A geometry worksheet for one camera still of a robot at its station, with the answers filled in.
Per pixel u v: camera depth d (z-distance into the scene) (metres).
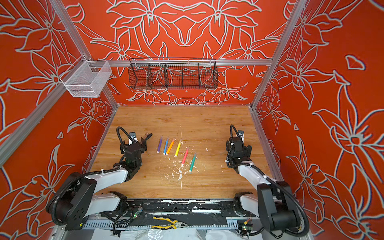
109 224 0.70
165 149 0.95
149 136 1.01
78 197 0.42
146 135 1.01
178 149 0.95
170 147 0.95
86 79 0.92
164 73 1.01
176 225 0.68
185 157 0.90
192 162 0.88
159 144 0.97
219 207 0.74
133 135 0.74
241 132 0.76
